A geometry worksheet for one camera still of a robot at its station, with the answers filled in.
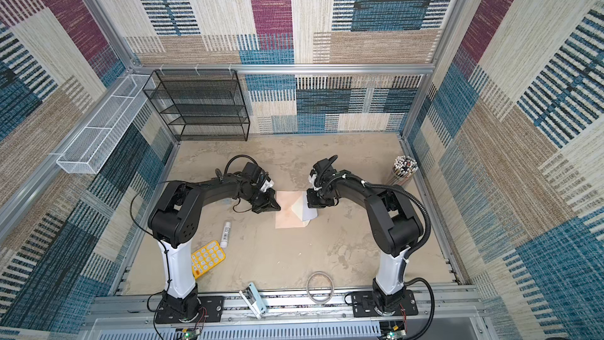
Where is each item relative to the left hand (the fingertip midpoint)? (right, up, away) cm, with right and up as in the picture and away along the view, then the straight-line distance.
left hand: (281, 206), depth 95 cm
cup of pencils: (+45, +16, -10) cm, 49 cm away
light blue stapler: (-6, -24, -22) cm, 33 cm away
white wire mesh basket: (-55, +21, -24) cm, 64 cm away
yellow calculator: (-25, -16, -12) cm, 32 cm away
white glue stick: (-20, -10, -8) cm, 23 cm away
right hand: (+12, 0, -2) cm, 12 cm away
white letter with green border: (+11, -3, -3) cm, 11 cm away
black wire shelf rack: (-39, +44, +16) cm, 61 cm away
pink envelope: (+4, -3, -1) cm, 5 cm away
